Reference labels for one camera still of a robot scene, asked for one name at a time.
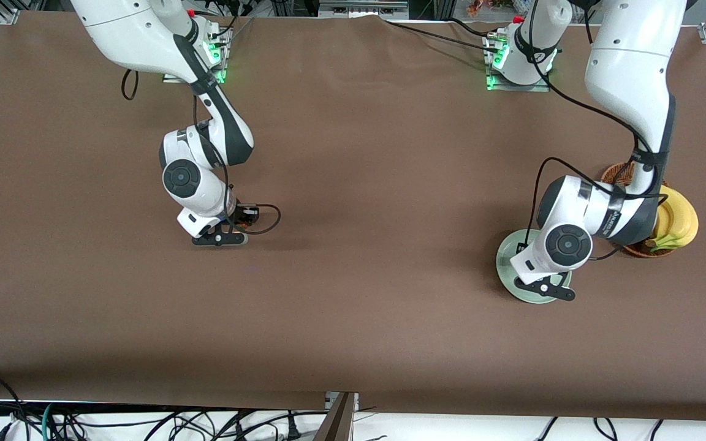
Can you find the grey metal box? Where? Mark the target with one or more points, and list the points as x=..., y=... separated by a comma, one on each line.
x=362, y=9

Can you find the aluminium frame post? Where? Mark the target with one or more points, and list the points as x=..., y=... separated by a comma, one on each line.
x=341, y=422

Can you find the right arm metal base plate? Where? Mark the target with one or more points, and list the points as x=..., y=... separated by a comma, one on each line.
x=223, y=76

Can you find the brown wicker basket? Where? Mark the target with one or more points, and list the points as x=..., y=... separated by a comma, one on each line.
x=619, y=173

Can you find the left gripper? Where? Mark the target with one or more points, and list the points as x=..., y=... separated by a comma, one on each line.
x=519, y=248

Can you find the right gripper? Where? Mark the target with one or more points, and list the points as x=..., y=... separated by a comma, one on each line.
x=241, y=216

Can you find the yellow banana bunch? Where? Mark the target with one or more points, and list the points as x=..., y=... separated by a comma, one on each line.
x=684, y=223

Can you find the light green round plate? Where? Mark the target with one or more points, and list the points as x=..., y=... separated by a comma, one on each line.
x=503, y=269

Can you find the orange object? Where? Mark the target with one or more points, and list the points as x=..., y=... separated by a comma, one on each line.
x=478, y=7

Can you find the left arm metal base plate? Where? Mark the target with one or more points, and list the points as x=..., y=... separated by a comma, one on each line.
x=537, y=88

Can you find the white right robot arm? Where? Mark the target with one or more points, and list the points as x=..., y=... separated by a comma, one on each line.
x=126, y=30

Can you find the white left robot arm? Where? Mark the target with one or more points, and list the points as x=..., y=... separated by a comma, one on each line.
x=629, y=61

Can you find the brown table cover sheet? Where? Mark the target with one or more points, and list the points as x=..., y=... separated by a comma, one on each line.
x=353, y=153

